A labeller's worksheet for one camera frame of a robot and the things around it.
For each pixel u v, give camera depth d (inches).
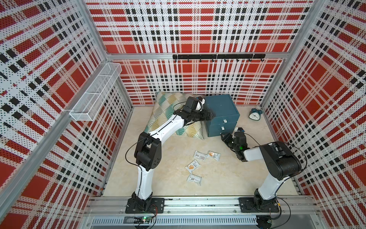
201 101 32.8
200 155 35.8
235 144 31.4
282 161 19.2
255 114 42.4
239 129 35.5
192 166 33.9
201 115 31.1
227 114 34.7
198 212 28.9
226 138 34.0
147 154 20.7
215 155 35.7
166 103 39.8
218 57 35.0
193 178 32.3
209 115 31.2
